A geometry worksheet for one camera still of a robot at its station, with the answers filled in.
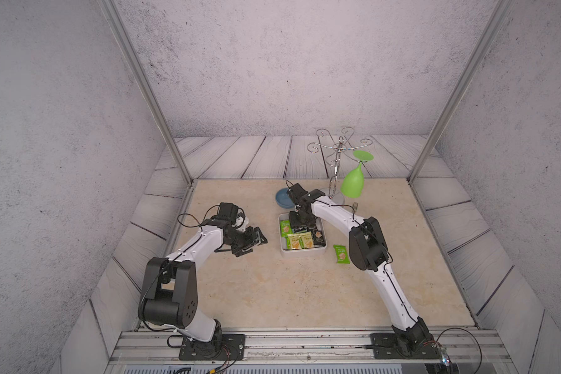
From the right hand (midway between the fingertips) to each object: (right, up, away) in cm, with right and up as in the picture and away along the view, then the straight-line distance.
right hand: (296, 224), depth 101 cm
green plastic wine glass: (+21, +17, -13) cm, 30 cm away
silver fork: (+28, +8, +10) cm, 31 cm away
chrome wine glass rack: (+15, +30, -12) cm, 36 cm away
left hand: (-13, -6, -14) cm, 20 cm away
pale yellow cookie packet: (+4, -6, -5) cm, 9 cm away
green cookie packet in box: (-5, -1, -3) cm, 6 cm away
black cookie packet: (+9, -5, -6) cm, 12 cm away
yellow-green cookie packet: (-1, -6, -6) cm, 9 cm away
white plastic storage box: (+6, -10, -8) cm, 14 cm away
